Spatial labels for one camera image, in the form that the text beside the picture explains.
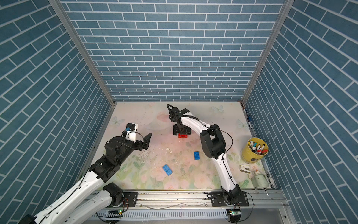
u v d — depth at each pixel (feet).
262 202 2.42
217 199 2.41
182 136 3.16
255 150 2.68
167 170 2.72
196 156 2.91
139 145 2.15
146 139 2.20
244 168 2.75
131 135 2.07
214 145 1.89
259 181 2.42
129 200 2.41
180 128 2.73
